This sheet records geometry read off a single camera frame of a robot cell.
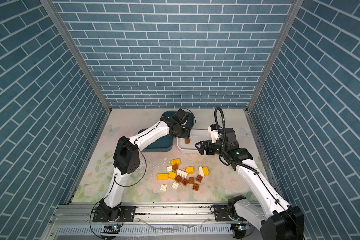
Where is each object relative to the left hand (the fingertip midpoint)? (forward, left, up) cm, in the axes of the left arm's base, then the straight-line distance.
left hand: (187, 134), depth 94 cm
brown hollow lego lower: (-26, +1, -10) cm, 28 cm away
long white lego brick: (-22, +3, -7) cm, 23 cm away
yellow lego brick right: (-21, -11, -8) cm, 25 cm away
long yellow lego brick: (-23, +15, -10) cm, 29 cm away
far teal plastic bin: (+14, -3, -4) cm, 15 cm away
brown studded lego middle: (-26, -2, -9) cm, 27 cm away
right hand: (-12, -7, +10) cm, 18 cm away
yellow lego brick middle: (-20, -2, -8) cm, 21 cm away
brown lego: (0, 0, -7) cm, 7 cm away
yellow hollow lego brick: (-14, +7, -10) cm, 18 cm away
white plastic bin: (+6, -7, -9) cm, 13 cm away
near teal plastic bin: (-4, +14, -4) cm, 15 cm away
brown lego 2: (-18, +7, -9) cm, 21 cm away
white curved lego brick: (-21, -8, -8) cm, 24 cm away
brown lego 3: (-24, -7, -9) cm, 27 cm away
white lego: (-28, +7, -9) cm, 30 cm away
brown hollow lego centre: (-25, +5, -9) cm, 27 cm away
